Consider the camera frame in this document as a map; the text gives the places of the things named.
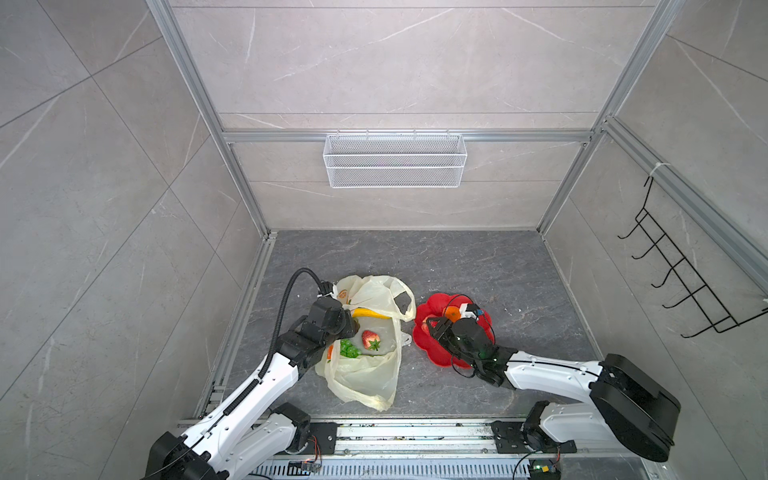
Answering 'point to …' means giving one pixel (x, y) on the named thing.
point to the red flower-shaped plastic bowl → (426, 339)
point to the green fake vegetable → (347, 349)
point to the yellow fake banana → (362, 312)
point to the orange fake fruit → (453, 313)
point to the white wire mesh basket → (395, 161)
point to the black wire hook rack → (681, 269)
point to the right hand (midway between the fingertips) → (428, 323)
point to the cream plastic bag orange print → (365, 366)
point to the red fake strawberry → (370, 340)
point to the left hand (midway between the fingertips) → (348, 309)
